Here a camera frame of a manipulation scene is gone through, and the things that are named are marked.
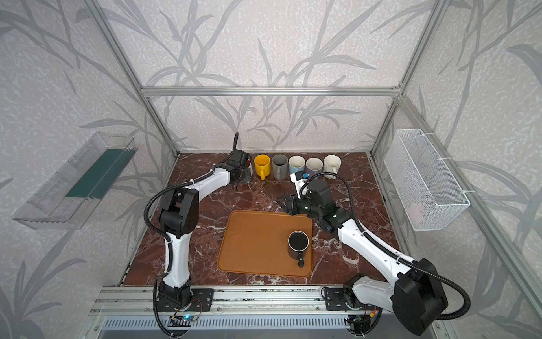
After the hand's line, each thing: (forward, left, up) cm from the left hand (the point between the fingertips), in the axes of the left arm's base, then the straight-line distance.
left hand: (246, 167), depth 103 cm
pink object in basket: (-30, -65, +14) cm, 73 cm away
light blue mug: (+5, -25, -2) cm, 26 cm away
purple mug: (+4, -34, -3) cm, 35 cm away
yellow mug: (+4, -7, -1) cm, 8 cm away
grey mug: (+1, -16, +2) cm, 17 cm away
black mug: (-38, -24, +3) cm, 45 cm away
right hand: (-23, -17, +15) cm, 33 cm away
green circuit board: (-60, +13, -7) cm, 62 cm away
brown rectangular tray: (-33, -7, -11) cm, 35 cm away
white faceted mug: (+5, -43, -1) cm, 44 cm away
